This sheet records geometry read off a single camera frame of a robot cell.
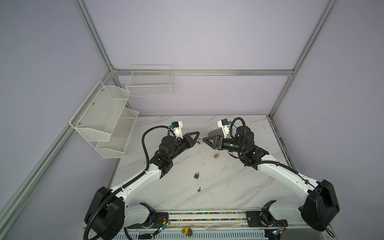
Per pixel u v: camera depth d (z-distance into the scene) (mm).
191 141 662
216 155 981
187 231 688
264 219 660
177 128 689
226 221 747
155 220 730
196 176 882
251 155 579
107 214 397
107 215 397
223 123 675
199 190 838
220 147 636
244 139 557
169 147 577
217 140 646
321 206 402
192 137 704
